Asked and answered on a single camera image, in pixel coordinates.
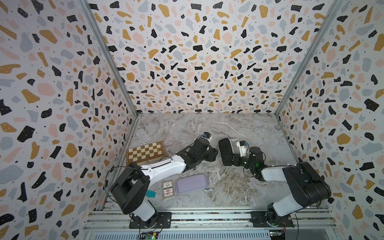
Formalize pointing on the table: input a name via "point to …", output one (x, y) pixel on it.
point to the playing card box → (168, 189)
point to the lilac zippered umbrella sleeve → (191, 182)
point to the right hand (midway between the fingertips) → (228, 156)
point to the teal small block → (151, 194)
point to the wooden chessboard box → (152, 151)
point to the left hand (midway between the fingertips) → (216, 150)
